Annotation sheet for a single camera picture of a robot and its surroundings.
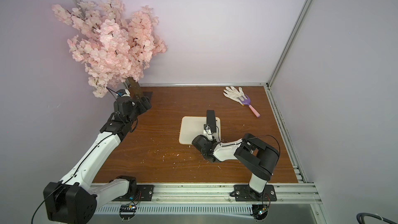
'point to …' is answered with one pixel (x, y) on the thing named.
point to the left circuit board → (127, 211)
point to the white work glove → (232, 94)
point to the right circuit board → (259, 211)
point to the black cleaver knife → (211, 120)
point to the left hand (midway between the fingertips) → (142, 100)
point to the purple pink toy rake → (247, 101)
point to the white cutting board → (191, 126)
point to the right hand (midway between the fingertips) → (208, 134)
